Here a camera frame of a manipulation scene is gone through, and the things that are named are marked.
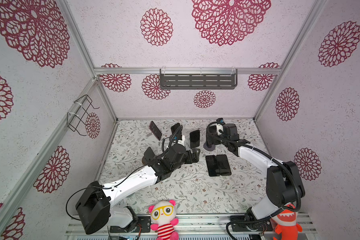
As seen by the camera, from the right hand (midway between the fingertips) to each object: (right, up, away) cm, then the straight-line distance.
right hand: (214, 131), depth 91 cm
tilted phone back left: (-38, +1, +10) cm, 39 cm away
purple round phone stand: (+2, -11, +12) cm, 16 cm away
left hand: (-14, -11, -13) cm, 23 cm away
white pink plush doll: (-29, -40, -21) cm, 54 cm away
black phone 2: (-12, -3, +4) cm, 13 cm away
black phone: (+6, -23, +3) cm, 24 cm away
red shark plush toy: (+28, -43, -22) cm, 56 cm away
